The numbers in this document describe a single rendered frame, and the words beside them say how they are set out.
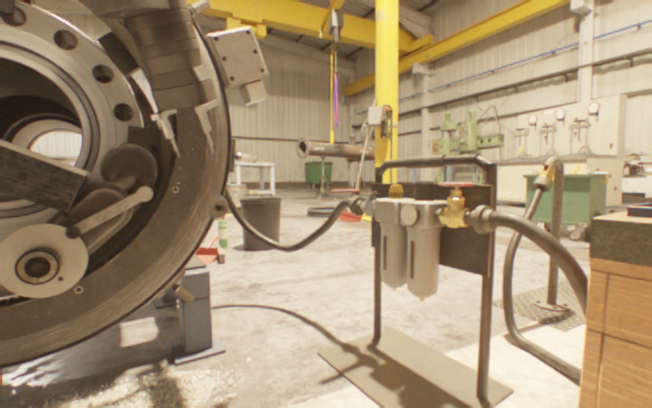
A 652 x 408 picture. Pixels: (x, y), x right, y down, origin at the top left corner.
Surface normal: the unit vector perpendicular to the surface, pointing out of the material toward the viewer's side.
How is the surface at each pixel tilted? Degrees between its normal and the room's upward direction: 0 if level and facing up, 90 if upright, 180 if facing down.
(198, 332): 90
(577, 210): 90
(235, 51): 90
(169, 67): 122
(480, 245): 90
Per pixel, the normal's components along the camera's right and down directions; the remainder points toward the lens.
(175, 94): -0.07, 0.47
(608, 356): -0.84, 0.04
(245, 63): 0.55, 0.06
